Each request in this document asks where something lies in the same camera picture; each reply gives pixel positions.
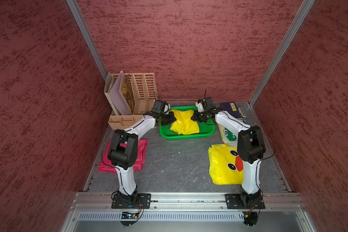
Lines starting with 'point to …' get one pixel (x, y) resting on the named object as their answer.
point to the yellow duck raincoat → (225, 165)
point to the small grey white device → (242, 113)
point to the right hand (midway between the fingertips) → (191, 119)
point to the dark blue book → (231, 108)
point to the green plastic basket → (206, 129)
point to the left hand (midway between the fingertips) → (176, 121)
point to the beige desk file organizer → (144, 88)
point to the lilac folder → (117, 99)
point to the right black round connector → (250, 218)
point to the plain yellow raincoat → (184, 124)
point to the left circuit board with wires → (128, 219)
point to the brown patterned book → (127, 92)
